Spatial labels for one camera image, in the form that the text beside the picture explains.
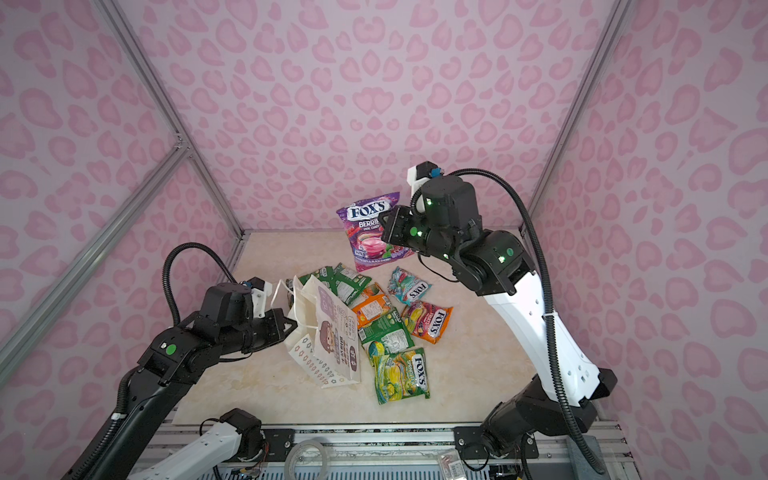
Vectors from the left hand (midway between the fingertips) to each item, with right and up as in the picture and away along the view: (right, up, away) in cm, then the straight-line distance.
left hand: (299, 319), depth 68 cm
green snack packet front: (+20, -8, +23) cm, 31 cm away
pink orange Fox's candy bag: (+31, -6, +24) cm, 40 cm away
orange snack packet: (+15, -1, +29) cm, 33 cm away
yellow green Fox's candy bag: (+23, -18, +13) cm, 32 cm away
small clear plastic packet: (+34, -33, +1) cm, 48 cm away
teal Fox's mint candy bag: (+26, +4, +31) cm, 40 cm away
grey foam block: (+64, -34, 0) cm, 73 cm away
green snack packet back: (+2, +6, +34) cm, 34 cm away
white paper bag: (+6, -2, -2) cm, 6 cm away
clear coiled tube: (-2, -32, 0) cm, 33 cm away
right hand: (+19, +22, -12) cm, 31 cm away
